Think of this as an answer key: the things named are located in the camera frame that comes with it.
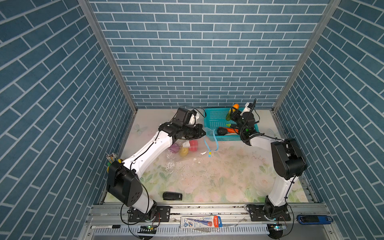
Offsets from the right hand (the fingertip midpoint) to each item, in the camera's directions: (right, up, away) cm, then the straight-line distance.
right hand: (232, 106), depth 94 cm
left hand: (-17, -16, -16) cm, 28 cm away
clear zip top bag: (-36, -35, -3) cm, 50 cm away
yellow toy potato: (-30, -28, -2) cm, 41 cm away
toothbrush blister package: (-19, -58, -23) cm, 65 cm away
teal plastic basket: (-9, -6, +18) cm, 21 cm away
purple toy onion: (-36, -26, 0) cm, 45 cm away
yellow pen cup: (-65, -28, -19) cm, 73 cm away
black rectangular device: (-35, -48, -18) cm, 62 cm away
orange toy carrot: (+3, -16, +11) cm, 20 cm away
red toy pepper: (-24, -24, -3) cm, 34 cm away
